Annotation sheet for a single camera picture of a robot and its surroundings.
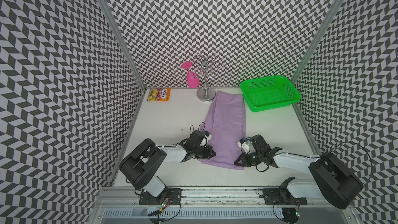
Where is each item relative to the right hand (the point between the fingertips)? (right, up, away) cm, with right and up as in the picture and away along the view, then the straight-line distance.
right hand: (236, 166), depth 83 cm
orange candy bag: (-51, +40, +29) cm, 71 cm away
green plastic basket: (+32, +41, +33) cm, 62 cm away
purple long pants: (-4, +21, +16) cm, 27 cm away
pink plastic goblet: (-26, +50, +19) cm, 59 cm away
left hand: (-12, +4, +3) cm, 13 cm away
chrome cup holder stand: (-17, +56, +11) cm, 59 cm away
